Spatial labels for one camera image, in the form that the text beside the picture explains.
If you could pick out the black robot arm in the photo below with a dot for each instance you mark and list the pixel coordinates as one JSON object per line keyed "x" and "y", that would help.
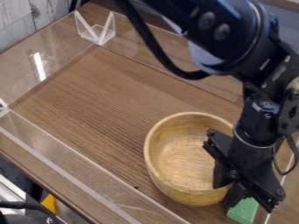
{"x": 233, "y": 40}

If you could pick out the green rectangular block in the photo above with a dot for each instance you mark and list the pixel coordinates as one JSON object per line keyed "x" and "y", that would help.
{"x": 242, "y": 212}

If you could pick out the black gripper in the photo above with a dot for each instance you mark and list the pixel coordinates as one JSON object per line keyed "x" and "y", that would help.
{"x": 242, "y": 168}

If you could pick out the light wooden bowl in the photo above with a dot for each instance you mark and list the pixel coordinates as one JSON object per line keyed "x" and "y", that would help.
{"x": 177, "y": 164}

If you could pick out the yellow label lower left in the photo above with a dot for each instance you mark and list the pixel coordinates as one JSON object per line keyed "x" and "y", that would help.
{"x": 49, "y": 203}

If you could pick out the clear acrylic front wall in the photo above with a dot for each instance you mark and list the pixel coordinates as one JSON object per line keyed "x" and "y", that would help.
{"x": 89, "y": 189}

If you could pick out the clear acrylic corner bracket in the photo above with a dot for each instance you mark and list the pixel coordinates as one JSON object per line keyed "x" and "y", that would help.
{"x": 97, "y": 34}

